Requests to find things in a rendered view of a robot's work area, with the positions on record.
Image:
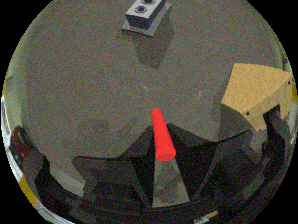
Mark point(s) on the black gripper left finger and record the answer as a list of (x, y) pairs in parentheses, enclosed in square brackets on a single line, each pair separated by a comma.
[(134, 167)]

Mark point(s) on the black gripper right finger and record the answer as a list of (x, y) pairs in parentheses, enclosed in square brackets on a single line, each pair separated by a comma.
[(197, 157)]

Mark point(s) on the red peg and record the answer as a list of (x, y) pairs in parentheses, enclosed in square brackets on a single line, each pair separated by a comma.
[(162, 140)]

